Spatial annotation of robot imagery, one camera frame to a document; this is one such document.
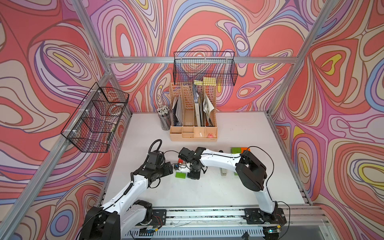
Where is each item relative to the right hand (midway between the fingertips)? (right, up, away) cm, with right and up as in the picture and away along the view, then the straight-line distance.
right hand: (195, 176), depth 87 cm
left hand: (-15, +5, -1) cm, 16 cm away
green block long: (+28, +14, +11) cm, 33 cm away
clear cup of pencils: (-20, +38, +8) cm, 44 cm away
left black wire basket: (-52, +29, -14) cm, 61 cm away
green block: (-8, +3, -7) cm, 11 cm away
